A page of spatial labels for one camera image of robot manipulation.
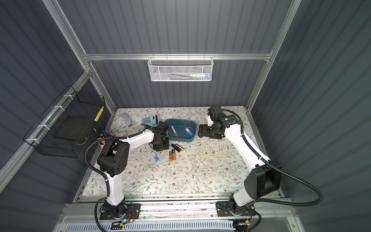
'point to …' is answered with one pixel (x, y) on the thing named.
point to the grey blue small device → (127, 119)
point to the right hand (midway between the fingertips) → (206, 133)
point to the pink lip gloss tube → (175, 132)
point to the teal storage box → (181, 130)
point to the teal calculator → (152, 121)
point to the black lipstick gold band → (176, 148)
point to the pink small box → (123, 134)
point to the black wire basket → (67, 123)
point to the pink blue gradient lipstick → (155, 156)
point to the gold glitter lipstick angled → (179, 147)
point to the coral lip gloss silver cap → (174, 155)
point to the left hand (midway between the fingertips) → (169, 150)
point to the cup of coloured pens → (105, 134)
